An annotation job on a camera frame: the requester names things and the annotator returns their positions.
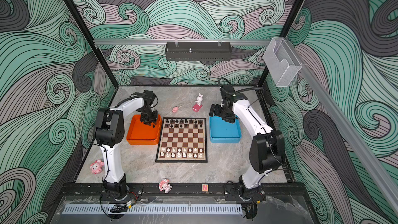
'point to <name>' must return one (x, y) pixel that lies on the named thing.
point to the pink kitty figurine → (97, 166)
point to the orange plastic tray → (140, 134)
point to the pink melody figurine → (164, 184)
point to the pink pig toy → (175, 109)
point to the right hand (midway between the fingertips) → (217, 116)
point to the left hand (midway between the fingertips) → (154, 122)
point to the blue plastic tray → (223, 131)
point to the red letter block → (205, 187)
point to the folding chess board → (183, 140)
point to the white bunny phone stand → (198, 106)
